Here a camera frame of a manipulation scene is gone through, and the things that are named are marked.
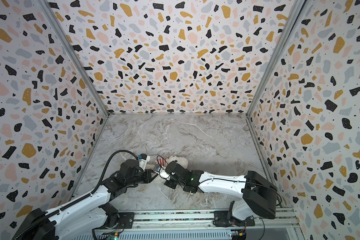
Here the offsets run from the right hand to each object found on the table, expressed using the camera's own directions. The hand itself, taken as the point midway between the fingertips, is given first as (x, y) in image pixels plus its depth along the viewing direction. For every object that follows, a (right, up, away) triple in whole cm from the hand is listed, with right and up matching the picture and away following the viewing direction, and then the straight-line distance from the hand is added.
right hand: (164, 171), depth 78 cm
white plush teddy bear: (+8, +5, +3) cm, 10 cm away
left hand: (-2, -1, +1) cm, 2 cm away
